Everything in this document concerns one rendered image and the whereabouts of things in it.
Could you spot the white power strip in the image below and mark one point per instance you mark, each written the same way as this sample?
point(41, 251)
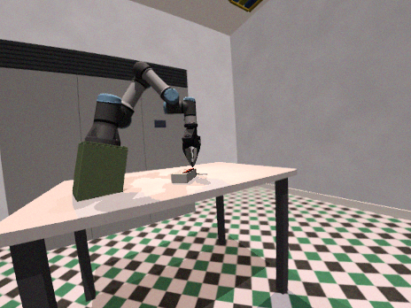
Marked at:
point(184, 175)

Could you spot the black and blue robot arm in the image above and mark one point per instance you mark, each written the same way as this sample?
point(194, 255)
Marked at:
point(110, 109)

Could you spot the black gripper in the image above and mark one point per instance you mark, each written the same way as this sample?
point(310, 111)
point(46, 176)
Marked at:
point(195, 143)

